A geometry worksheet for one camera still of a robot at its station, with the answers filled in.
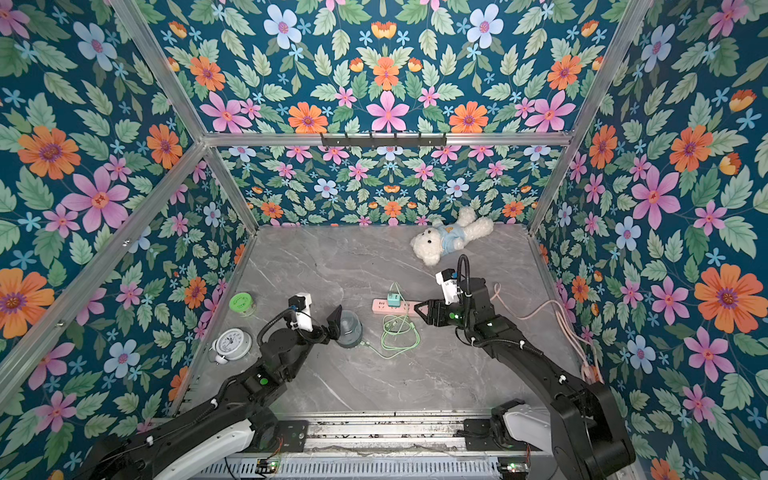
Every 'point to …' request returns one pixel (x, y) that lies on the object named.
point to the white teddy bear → (429, 243)
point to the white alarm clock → (231, 344)
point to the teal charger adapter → (394, 300)
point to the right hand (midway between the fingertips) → (428, 302)
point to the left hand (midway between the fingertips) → (330, 306)
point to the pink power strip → (405, 308)
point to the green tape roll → (240, 302)
